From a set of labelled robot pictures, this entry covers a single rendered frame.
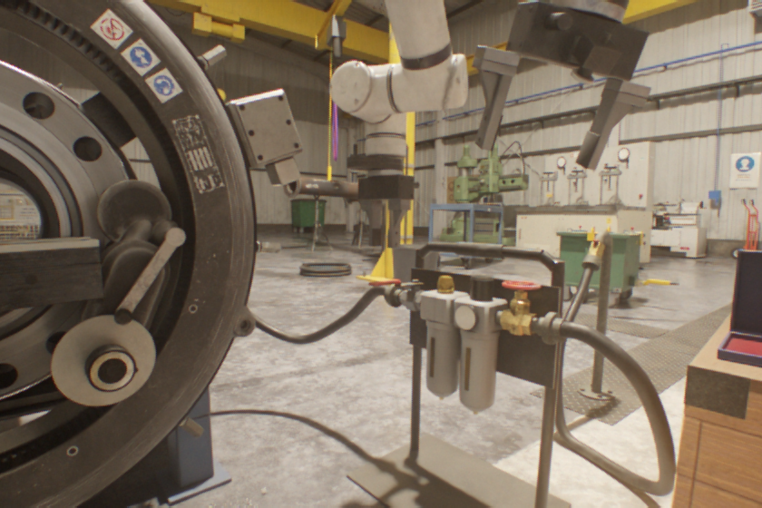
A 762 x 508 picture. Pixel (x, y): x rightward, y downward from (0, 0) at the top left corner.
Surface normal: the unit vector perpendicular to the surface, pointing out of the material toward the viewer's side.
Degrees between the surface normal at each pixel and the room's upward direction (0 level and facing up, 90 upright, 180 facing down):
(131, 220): 90
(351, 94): 99
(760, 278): 84
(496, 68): 113
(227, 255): 90
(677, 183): 90
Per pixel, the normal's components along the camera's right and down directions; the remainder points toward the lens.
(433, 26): 0.43, 0.58
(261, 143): 0.67, 0.07
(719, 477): -0.74, 0.04
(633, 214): 0.44, 0.08
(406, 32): -0.39, 0.76
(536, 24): 0.09, 0.47
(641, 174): -0.90, 0.02
